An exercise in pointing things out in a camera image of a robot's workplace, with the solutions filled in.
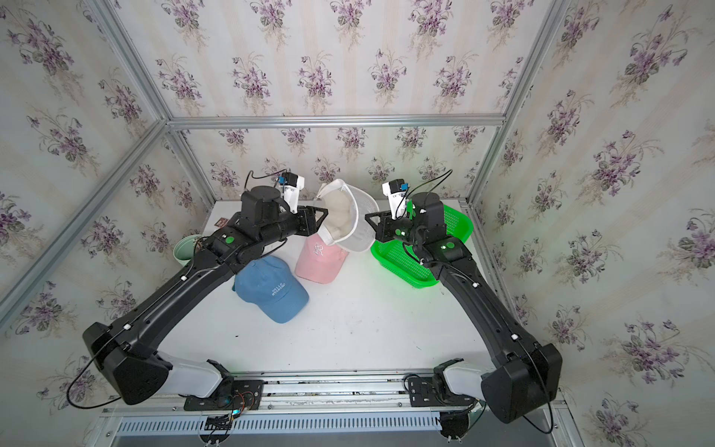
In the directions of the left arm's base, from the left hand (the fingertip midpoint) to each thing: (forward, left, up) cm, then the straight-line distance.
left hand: (326, 212), depth 70 cm
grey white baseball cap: (+10, -5, -17) cm, 21 cm away
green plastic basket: (+9, -24, -33) cm, 42 cm away
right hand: (0, -12, -2) cm, 12 cm away
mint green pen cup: (+5, +48, -23) cm, 53 cm away
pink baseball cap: (+5, +6, -31) cm, 32 cm away
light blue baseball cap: (-7, +19, -25) cm, 32 cm away
